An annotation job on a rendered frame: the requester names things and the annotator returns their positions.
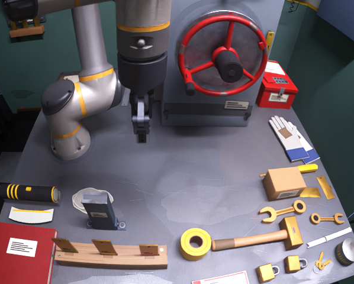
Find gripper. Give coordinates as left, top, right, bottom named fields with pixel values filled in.
left=117, top=51, right=168, bottom=145

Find grey-blue valve body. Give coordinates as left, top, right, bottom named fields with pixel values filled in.
left=160, top=0, right=284, bottom=127

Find brass tag in rack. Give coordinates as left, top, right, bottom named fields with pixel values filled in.
left=91, top=238, right=118, bottom=256
left=139, top=244, right=160, bottom=257
left=51, top=237, right=79, bottom=254

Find red handwheel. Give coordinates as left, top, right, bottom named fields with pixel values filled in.
left=177, top=14, right=269, bottom=97

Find wooden tag rack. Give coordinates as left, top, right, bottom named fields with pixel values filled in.
left=54, top=241, right=168, bottom=270

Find brass plate on valve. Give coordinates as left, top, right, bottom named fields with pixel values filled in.
left=266, top=31, right=275, bottom=57

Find flat brass tag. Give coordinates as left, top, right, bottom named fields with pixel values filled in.
left=316, top=176, right=335, bottom=201

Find white paper sheet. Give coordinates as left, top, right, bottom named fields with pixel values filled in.
left=60, top=73, right=81, bottom=85

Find black knurled hub knob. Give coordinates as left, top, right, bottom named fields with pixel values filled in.
left=214, top=49, right=243, bottom=83

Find black yellow-banded torch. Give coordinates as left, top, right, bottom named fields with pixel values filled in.
left=0, top=183, right=62, bottom=204

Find yellow tape roll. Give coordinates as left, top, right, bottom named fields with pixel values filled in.
left=179, top=227, right=213, bottom=261

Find red metal box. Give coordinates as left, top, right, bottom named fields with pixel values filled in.
left=256, top=60, right=299, bottom=109

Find white curved label yellow stripe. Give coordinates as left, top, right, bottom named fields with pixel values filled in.
left=8, top=206, right=54, bottom=225

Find white glove with tan patch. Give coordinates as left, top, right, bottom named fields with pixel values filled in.
left=268, top=115, right=310, bottom=163

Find cardboard box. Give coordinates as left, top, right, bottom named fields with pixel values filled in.
left=262, top=167, right=307, bottom=202

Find large brass spanner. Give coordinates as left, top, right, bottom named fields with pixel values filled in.
left=259, top=199, right=307, bottom=223

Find yellow screwdriver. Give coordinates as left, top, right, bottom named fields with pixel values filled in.
left=259, top=164, right=318, bottom=178

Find white glove blue cuff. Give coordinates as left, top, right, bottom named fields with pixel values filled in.
left=288, top=122, right=320, bottom=165

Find red and white card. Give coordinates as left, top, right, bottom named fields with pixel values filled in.
left=191, top=270, right=250, bottom=284

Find brass wedge piece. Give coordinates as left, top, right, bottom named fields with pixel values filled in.
left=300, top=186, right=321, bottom=198

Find red book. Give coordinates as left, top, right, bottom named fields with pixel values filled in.
left=0, top=221, right=58, bottom=284

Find brass padlock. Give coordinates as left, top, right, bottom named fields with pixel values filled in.
left=284, top=255, right=308, bottom=273
left=256, top=263, right=280, bottom=283

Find white yellow-striped fixture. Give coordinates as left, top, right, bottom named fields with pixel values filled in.
left=285, top=0, right=319, bottom=13

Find small brass spanner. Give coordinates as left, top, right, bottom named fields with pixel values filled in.
left=310, top=212, right=345, bottom=225

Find white flat bar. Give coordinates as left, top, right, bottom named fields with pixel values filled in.
left=306, top=227, right=353, bottom=249

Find grey round tin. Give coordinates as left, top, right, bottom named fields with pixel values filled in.
left=335, top=237, right=354, bottom=266

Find blue-grey tag post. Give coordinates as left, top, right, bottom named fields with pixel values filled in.
left=81, top=191, right=127, bottom=231

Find wooden wall shelf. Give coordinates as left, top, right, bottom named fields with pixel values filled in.
left=9, top=17, right=46, bottom=38

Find brass hammer wooden handle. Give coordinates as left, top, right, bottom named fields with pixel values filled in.
left=211, top=215, right=304, bottom=251

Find brass keys on ring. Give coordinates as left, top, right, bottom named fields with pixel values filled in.
left=313, top=251, right=332, bottom=275

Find blue wall cabinet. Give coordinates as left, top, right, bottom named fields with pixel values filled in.
left=316, top=0, right=354, bottom=45

